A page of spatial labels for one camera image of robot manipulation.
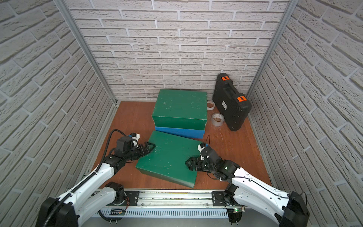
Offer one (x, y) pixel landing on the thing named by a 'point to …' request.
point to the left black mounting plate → (133, 196)
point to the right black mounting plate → (218, 197)
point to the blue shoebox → (194, 133)
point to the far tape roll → (211, 105)
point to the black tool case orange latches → (232, 106)
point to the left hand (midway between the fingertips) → (152, 146)
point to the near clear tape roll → (217, 119)
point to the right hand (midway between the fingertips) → (193, 164)
